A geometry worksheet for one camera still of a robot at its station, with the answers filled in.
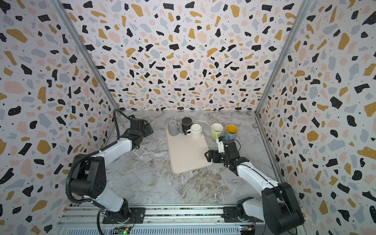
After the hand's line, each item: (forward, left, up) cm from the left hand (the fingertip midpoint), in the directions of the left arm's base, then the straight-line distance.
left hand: (145, 128), depth 93 cm
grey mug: (+4, -17, -7) cm, 19 cm away
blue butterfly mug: (-1, -56, -4) cm, 56 cm away
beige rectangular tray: (-11, -26, -14) cm, 31 cm away
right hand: (-16, -42, -5) cm, 45 cm away
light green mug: (+2, -46, -6) cm, 47 cm away
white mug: (+2, -32, -6) cm, 33 cm away
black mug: (+9, -25, -5) cm, 27 cm away
